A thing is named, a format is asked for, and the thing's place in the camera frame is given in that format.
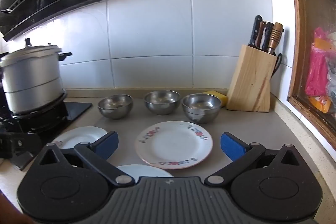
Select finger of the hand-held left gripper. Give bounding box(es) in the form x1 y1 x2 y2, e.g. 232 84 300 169
0 132 40 171

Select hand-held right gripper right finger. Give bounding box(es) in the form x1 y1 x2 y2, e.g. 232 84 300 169
204 132 306 186

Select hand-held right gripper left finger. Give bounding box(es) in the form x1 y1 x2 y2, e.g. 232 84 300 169
32 131 136 187

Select steel bowl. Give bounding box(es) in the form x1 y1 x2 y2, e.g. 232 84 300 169
182 93 221 124
98 94 133 120
144 90 181 115

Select floral white plate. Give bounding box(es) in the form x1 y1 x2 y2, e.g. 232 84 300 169
135 121 213 170

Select plain white plate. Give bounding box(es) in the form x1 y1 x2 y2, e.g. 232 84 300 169
51 126 109 151
115 164 174 179

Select black gas stove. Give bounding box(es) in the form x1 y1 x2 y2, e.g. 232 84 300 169
0 94 93 135

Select yellow sponge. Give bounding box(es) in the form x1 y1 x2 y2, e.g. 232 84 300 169
202 91 228 108

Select wooden knife block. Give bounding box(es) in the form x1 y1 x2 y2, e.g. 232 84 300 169
226 45 277 112

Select aluminium pressure cooker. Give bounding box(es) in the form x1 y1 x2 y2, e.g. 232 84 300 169
0 38 72 114

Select black scissors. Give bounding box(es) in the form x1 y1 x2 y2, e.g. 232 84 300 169
272 53 283 77

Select orange packet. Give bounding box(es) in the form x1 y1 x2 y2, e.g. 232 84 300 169
308 94 336 113

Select pink plastic bag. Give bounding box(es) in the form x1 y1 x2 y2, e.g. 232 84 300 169
304 27 333 97

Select wooden framed glass cabinet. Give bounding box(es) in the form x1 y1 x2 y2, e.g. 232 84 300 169
285 0 336 143

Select brown handle knife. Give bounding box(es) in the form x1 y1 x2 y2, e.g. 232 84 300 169
255 21 265 49

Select black ribbed handle knife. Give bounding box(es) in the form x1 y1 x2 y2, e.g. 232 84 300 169
261 21 274 53

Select wooden ribbed handle knife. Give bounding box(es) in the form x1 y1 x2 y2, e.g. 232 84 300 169
267 22 284 55

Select black riveted handle knife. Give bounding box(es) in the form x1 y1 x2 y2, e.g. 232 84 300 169
248 15 263 47

